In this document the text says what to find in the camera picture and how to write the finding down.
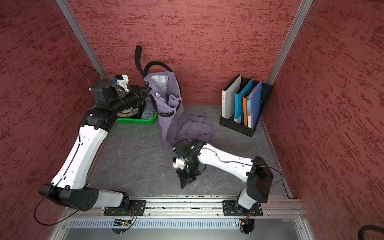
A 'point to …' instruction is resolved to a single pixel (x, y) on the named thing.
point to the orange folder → (244, 102)
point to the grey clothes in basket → (148, 111)
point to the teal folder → (238, 110)
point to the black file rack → (230, 123)
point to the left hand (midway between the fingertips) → (150, 91)
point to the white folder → (231, 99)
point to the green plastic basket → (137, 121)
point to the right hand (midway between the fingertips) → (185, 189)
